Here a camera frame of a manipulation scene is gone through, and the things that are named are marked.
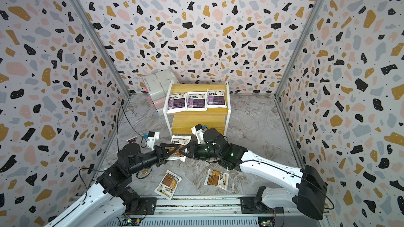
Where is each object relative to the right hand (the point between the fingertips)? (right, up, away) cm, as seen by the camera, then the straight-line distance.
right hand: (179, 153), depth 65 cm
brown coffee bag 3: (+16, -17, +15) cm, 28 cm away
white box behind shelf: (-19, +33, +30) cm, 48 cm away
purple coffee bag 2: (+6, +22, +6) cm, 24 cm away
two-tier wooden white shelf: (-3, +11, +22) cm, 24 cm away
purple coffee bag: (-3, +22, +6) cm, 23 cm away
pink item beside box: (-19, +22, +34) cm, 45 cm away
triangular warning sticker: (-36, -1, +32) cm, 48 cm away
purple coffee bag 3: (+16, +23, +8) cm, 29 cm away
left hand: (0, +1, +1) cm, 2 cm away
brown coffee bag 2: (-9, -20, +13) cm, 26 cm away
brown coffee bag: (-1, +4, +5) cm, 7 cm away
